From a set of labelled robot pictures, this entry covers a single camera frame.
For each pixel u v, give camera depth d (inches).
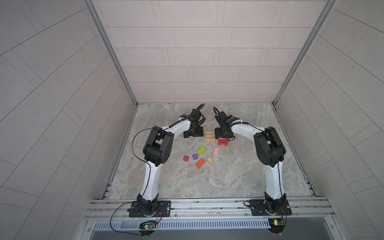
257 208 27.9
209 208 28.4
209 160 34.1
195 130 32.8
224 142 36.1
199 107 34.1
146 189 23.4
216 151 35.2
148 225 25.3
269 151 21.0
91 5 27.7
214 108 34.1
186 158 35.1
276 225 26.8
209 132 38.2
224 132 28.6
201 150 35.9
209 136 37.9
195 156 35.1
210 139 37.8
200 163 34.2
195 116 31.6
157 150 21.2
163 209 27.9
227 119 30.8
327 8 28.0
